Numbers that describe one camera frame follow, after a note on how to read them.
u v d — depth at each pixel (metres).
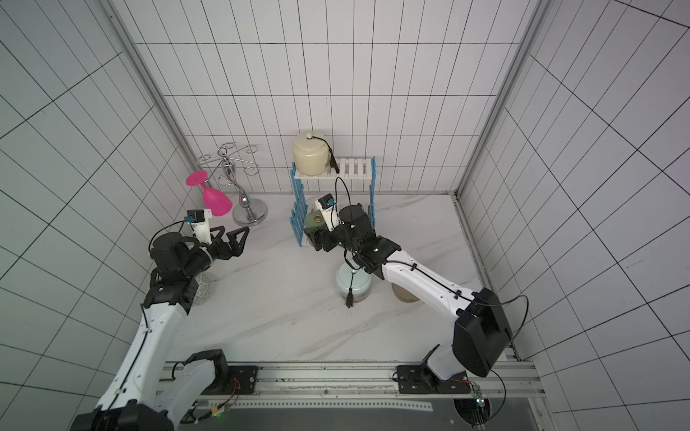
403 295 0.81
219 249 0.66
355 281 0.81
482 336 0.41
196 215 0.62
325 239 0.67
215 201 0.94
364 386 0.73
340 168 0.92
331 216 0.62
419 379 0.64
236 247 0.67
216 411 0.67
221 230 0.77
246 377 0.73
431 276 0.48
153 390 0.43
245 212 1.12
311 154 0.82
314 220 0.73
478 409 0.68
